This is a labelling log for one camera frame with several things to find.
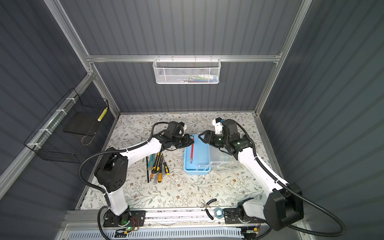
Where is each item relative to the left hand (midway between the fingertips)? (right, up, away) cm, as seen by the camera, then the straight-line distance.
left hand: (194, 141), depth 89 cm
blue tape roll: (+12, -35, -14) cm, 40 cm away
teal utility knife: (-27, -13, +4) cm, 30 cm away
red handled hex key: (-1, -7, -3) cm, 8 cm away
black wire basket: (-63, +5, -16) cm, 66 cm away
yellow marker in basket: (-51, +15, -7) cm, 54 cm away
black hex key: (-29, -17, +2) cm, 34 cm away
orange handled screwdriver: (-20, -20, -2) cm, 29 cm away
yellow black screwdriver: (-17, -16, 0) cm, 24 cm away
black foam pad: (-56, +10, -15) cm, 59 cm away
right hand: (+5, +2, -10) cm, 12 cm away
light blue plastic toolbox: (+7, -12, +8) cm, 16 cm away
